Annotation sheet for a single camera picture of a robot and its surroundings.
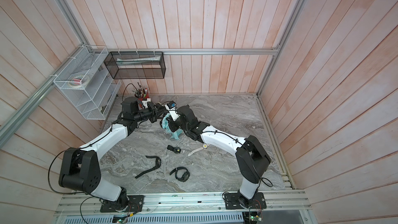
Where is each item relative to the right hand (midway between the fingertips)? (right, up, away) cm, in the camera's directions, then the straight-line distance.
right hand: (167, 117), depth 82 cm
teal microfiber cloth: (0, -4, -2) cm, 5 cm away
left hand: (+1, +4, -1) cm, 4 cm away
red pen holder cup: (-19, +11, +22) cm, 31 cm away
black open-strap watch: (-5, -25, +1) cm, 26 cm away
